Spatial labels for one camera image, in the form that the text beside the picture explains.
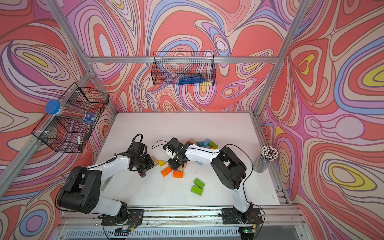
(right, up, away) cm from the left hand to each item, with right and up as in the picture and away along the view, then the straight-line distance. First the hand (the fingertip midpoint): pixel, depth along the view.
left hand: (156, 164), depth 91 cm
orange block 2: (+14, -5, -4) cm, 15 cm away
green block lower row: (+25, -12, -10) cm, 29 cm away
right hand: (+12, -1, -2) cm, 12 cm away
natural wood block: (+23, +13, +10) cm, 28 cm away
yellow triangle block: (+3, +1, -1) cm, 4 cm away
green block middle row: (+26, -8, -8) cm, 29 cm away
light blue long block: (+32, +13, +8) cm, 35 cm away
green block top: (+36, +12, +8) cm, 38 cm away
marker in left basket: (-33, +15, -19) cm, 41 cm away
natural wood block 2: (0, +2, -1) cm, 2 cm away
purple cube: (-7, -4, -5) cm, 10 cm away
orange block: (+6, -3, -3) cm, 8 cm away
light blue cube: (+27, +1, 0) cm, 27 cm away
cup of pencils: (+62, +9, -15) cm, 64 cm away
